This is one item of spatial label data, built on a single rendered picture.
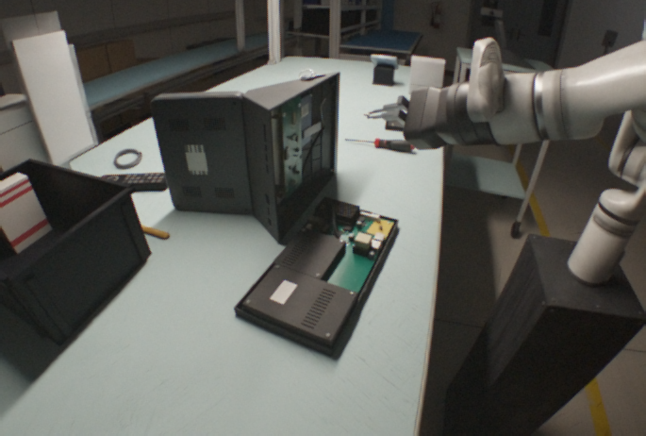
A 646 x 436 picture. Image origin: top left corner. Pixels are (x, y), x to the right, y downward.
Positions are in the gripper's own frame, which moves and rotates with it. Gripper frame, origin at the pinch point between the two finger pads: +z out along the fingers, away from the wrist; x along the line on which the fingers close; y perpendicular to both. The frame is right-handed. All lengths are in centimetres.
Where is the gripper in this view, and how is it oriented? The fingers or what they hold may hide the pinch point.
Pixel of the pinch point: (368, 115)
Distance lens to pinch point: 47.3
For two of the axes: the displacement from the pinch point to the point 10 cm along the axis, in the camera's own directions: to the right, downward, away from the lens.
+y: 7.2, 3.4, 6.1
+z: -6.4, -0.4, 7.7
